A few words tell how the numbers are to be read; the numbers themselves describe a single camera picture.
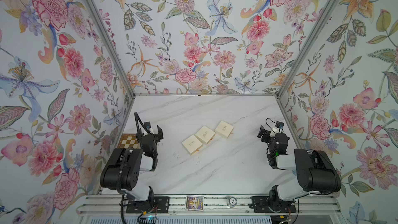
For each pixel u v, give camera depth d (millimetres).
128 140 927
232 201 706
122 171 432
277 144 710
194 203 735
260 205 735
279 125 784
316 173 454
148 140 731
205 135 955
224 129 980
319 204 765
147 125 779
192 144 907
